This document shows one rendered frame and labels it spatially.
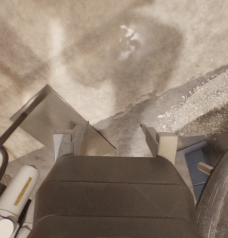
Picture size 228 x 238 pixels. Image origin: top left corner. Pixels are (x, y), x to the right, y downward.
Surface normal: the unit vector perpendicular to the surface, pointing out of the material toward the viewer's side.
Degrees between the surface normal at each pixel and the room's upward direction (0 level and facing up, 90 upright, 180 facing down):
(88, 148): 0
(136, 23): 0
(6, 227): 90
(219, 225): 90
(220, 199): 92
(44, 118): 0
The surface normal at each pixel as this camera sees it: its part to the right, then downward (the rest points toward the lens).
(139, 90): -0.12, 0.61
